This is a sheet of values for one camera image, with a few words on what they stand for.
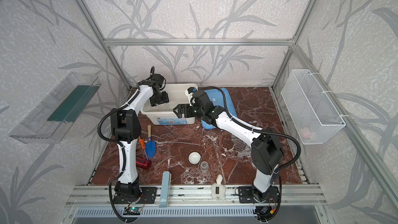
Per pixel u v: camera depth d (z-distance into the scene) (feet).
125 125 1.90
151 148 2.92
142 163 2.64
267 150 1.49
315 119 1.99
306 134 2.37
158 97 2.82
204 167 2.52
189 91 2.43
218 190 2.37
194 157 2.78
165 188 2.39
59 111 2.18
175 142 2.99
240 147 2.90
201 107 2.06
